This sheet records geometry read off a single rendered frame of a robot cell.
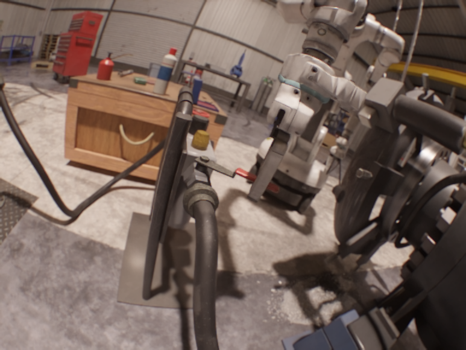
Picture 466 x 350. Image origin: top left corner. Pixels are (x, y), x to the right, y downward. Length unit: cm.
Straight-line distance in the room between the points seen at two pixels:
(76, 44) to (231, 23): 678
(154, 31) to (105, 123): 832
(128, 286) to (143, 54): 888
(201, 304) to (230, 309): 47
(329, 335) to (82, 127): 127
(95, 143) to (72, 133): 14
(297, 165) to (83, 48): 350
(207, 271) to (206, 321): 7
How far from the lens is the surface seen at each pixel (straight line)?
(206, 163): 35
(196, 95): 92
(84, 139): 109
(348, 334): 60
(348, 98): 31
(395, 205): 70
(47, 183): 71
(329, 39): 32
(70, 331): 65
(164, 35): 906
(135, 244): 77
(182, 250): 79
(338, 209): 67
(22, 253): 82
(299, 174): 127
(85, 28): 369
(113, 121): 100
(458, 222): 59
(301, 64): 29
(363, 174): 48
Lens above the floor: 61
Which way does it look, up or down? 24 degrees down
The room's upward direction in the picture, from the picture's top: 24 degrees clockwise
